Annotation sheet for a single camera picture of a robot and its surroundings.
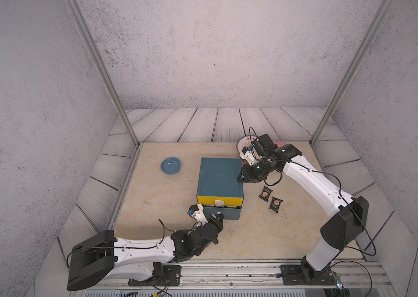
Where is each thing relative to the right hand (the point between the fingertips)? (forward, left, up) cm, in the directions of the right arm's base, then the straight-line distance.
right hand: (241, 181), depth 77 cm
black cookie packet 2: (0, -18, -21) cm, 28 cm away
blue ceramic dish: (+23, +37, -18) cm, 47 cm away
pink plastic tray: (+43, -30, -21) cm, 56 cm away
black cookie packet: (+6, -15, -20) cm, 26 cm away
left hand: (-12, +5, -9) cm, 16 cm away
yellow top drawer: (-8, +6, -2) cm, 10 cm away
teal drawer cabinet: (-3, +9, 0) cm, 9 cm away
